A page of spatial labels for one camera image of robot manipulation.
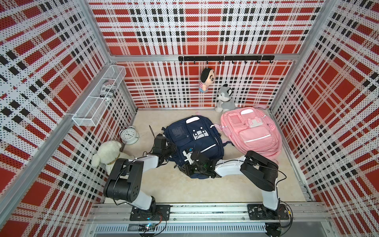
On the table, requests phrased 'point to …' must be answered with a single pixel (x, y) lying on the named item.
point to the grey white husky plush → (224, 97)
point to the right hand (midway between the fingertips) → (184, 168)
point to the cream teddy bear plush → (108, 152)
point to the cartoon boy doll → (207, 78)
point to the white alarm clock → (129, 136)
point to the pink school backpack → (251, 129)
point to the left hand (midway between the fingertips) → (178, 145)
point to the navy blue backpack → (195, 133)
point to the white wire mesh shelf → (92, 111)
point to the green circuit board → (147, 227)
